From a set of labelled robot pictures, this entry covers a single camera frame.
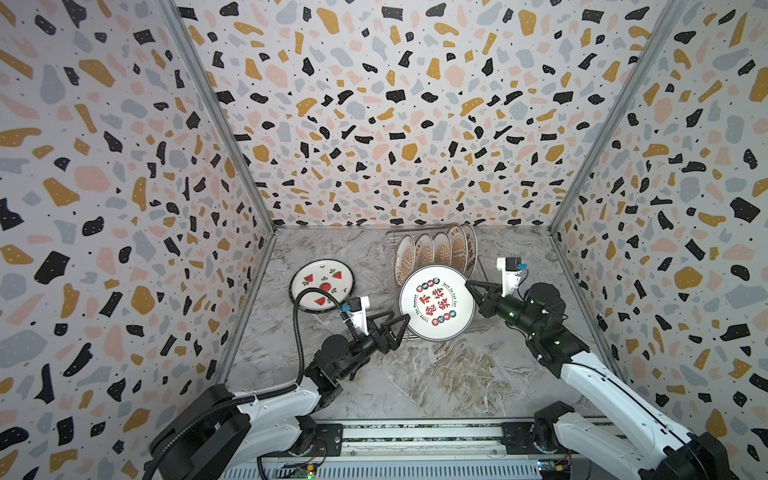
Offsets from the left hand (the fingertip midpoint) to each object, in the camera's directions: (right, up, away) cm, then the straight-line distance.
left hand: (403, 314), depth 72 cm
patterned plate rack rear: (+23, +16, +26) cm, 38 cm away
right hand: (+15, +8, 0) cm, 17 cm away
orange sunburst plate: (+1, +13, +29) cm, 32 cm away
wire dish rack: (-5, +20, +39) cm, 44 cm away
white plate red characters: (+9, +2, +4) cm, 10 cm away
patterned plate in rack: (+19, +16, +28) cm, 37 cm away
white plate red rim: (+7, +16, +31) cm, 35 cm away
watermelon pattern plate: (-27, +7, +33) cm, 43 cm away
